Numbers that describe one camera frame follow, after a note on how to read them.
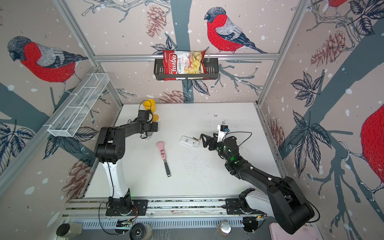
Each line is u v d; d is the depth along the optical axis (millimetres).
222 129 717
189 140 976
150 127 951
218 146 726
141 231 590
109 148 553
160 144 966
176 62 872
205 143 747
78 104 780
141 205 745
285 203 410
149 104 951
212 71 936
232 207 726
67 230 610
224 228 591
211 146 738
